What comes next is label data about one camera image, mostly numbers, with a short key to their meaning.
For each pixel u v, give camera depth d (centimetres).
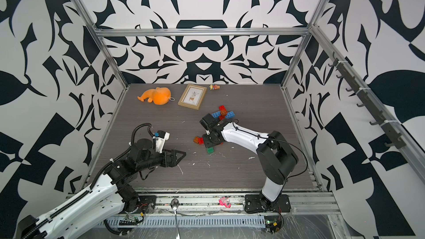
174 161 66
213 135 63
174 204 74
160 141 70
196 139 93
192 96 113
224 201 74
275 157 46
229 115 101
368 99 55
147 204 74
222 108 105
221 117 99
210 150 87
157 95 105
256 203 75
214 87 118
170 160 66
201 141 92
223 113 99
